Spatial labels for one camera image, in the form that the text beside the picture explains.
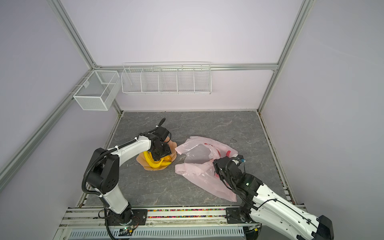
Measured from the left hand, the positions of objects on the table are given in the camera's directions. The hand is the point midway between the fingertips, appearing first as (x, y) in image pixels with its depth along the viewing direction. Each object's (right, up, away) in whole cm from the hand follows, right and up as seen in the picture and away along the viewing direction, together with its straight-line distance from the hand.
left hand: (167, 156), depth 90 cm
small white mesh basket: (-49, +43, +11) cm, 66 cm away
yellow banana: (-5, -4, -4) cm, 8 cm away
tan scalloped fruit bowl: (-14, -3, -1) cm, 15 cm away
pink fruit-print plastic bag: (+19, 0, -18) cm, 26 cm away
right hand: (+26, +1, -15) cm, 30 cm away
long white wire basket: (-2, +50, +8) cm, 51 cm away
